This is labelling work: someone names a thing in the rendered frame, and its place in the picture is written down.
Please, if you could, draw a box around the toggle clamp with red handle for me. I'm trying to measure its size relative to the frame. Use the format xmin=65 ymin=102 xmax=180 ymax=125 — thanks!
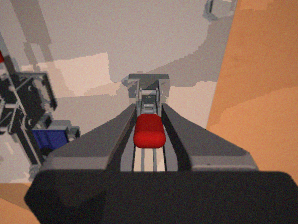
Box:
xmin=0 ymin=51 xmax=57 ymax=182

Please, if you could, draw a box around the blue flat rectangular plate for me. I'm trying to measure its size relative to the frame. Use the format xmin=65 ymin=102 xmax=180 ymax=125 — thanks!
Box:
xmin=32 ymin=126 xmax=69 ymax=151

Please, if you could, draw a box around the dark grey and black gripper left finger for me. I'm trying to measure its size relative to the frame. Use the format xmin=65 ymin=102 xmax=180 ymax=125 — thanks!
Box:
xmin=37 ymin=104 xmax=137 ymax=174

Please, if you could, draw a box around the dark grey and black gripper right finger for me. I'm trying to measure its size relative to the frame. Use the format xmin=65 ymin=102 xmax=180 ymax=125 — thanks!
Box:
xmin=161 ymin=103 xmax=260 ymax=171

